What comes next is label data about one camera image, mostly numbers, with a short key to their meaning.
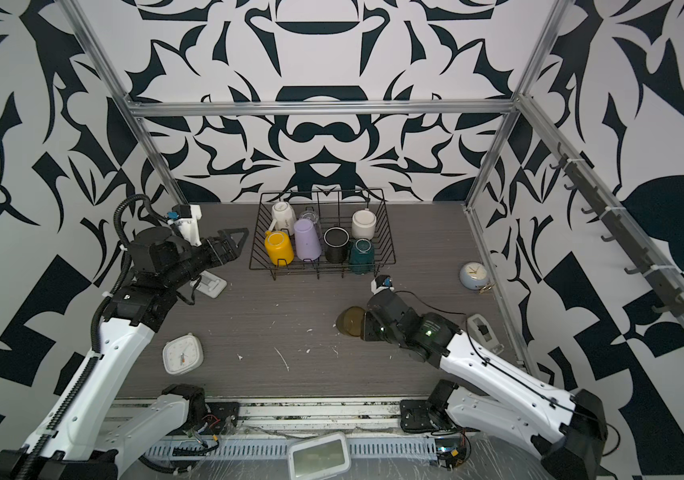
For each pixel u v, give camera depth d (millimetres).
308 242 939
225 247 621
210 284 959
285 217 1018
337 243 942
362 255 931
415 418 740
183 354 811
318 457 661
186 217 614
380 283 686
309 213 1038
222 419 732
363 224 1019
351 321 727
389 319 563
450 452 714
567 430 397
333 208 1156
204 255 614
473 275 964
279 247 937
